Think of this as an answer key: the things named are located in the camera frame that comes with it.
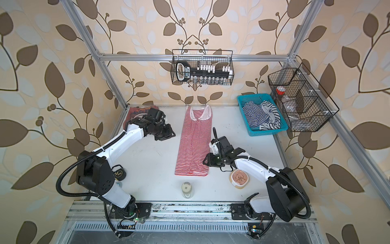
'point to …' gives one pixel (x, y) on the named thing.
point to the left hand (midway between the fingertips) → (175, 133)
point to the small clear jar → (187, 189)
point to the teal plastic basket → (258, 98)
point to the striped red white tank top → (193, 153)
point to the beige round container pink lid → (238, 178)
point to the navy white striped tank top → (263, 116)
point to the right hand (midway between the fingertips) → (206, 163)
